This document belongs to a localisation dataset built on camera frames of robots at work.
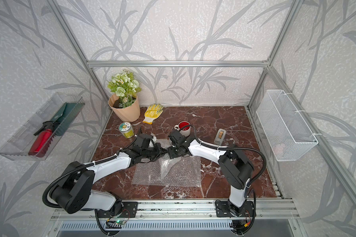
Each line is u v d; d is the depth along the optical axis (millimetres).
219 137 990
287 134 615
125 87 959
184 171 865
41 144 578
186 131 961
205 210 753
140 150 691
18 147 579
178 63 961
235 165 484
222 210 732
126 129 963
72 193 424
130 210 730
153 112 1155
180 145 678
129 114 1037
